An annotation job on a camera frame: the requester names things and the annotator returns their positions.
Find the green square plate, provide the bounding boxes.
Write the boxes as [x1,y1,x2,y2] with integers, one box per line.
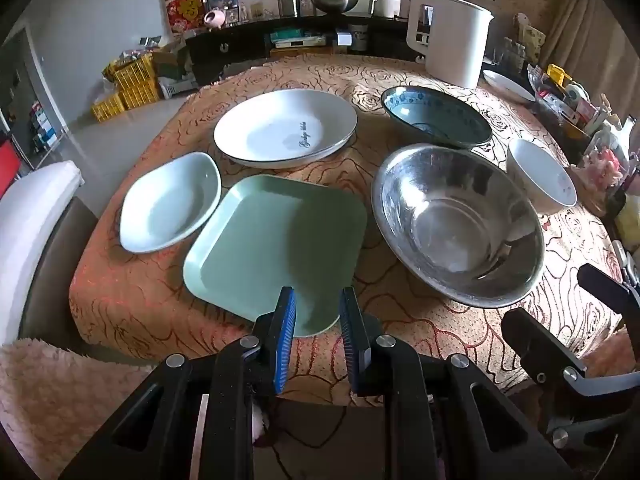
[183,174,368,338]

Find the small white ceramic bowl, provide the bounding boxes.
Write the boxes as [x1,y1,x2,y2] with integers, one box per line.
[506,139,577,216]

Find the stainless steel mixing bowl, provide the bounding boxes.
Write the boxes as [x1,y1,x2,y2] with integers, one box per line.
[371,144,544,309]

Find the white oval dish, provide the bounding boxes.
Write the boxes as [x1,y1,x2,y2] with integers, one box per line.
[119,152,221,254]

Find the blue patterned ceramic bowl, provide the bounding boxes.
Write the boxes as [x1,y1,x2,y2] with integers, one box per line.
[381,86,492,150]

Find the glass dome with flowers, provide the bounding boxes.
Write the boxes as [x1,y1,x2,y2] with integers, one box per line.
[567,128,639,218]

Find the tray of assorted clutter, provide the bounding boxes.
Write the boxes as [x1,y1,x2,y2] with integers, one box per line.
[526,65,637,154]

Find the large white round plate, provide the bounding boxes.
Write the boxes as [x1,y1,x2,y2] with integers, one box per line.
[214,89,357,169]

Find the pink fluffy cushion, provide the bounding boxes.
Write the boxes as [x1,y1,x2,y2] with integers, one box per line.
[1,339,152,479]

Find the small white plate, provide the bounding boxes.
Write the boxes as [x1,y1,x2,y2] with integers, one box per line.
[482,70,535,105]

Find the white cushioned chair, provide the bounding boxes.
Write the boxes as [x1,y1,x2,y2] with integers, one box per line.
[1,160,98,348]

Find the black sideboard cabinet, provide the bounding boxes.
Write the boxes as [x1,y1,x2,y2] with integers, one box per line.
[186,14,416,86]

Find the yellow plastic crates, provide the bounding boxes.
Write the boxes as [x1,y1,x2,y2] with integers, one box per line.
[91,52,160,122]

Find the steel bowl on sideboard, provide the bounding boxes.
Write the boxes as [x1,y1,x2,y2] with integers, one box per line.
[310,0,359,14]

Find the white rice cooker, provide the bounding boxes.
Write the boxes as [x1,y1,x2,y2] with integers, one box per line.
[370,0,402,20]

